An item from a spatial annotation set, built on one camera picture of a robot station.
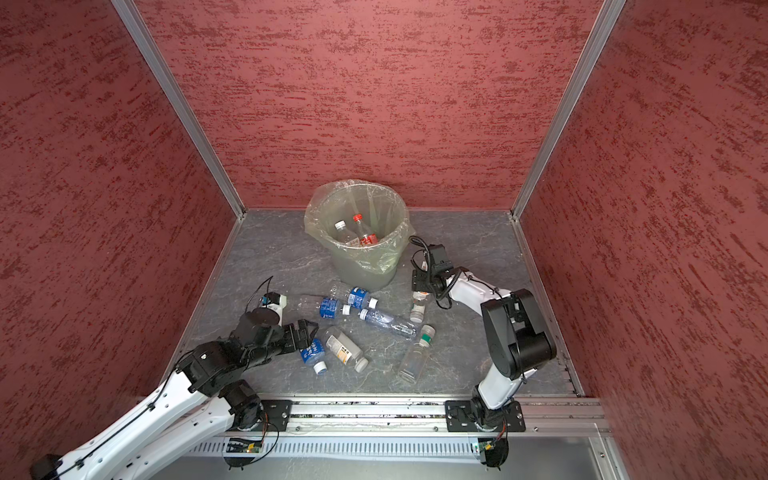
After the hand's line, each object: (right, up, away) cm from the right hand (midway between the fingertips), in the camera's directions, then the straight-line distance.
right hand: (421, 286), depth 95 cm
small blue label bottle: (-31, -16, -16) cm, 38 cm away
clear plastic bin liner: (-12, +25, -1) cm, 28 cm away
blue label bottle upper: (-19, -3, -6) cm, 21 cm away
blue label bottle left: (-29, -5, -8) cm, 30 cm away
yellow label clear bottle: (-23, -15, -16) cm, 31 cm away
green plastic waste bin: (-24, +3, +2) cm, 24 cm away
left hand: (-33, -10, -19) cm, 39 cm away
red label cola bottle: (-19, +17, +2) cm, 25 cm away
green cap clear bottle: (-3, -19, -12) cm, 23 cm away
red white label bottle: (-25, +17, +1) cm, 30 cm away
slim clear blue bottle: (-12, -9, -6) cm, 17 cm away
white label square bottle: (-1, -6, -3) cm, 7 cm away
